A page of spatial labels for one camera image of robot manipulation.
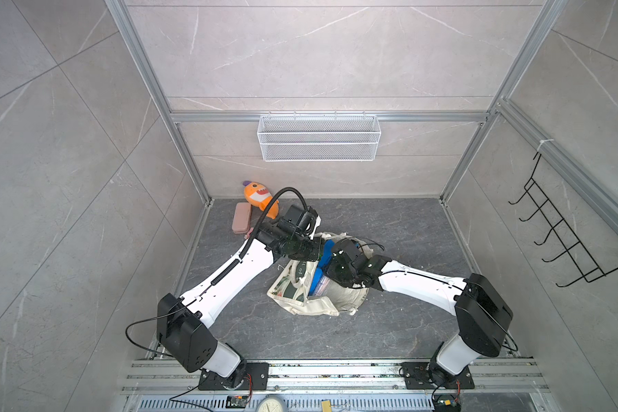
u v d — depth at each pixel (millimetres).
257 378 733
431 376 651
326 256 663
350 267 650
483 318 431
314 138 1007
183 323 395
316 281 817
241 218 1118
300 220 594
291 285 782
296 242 614
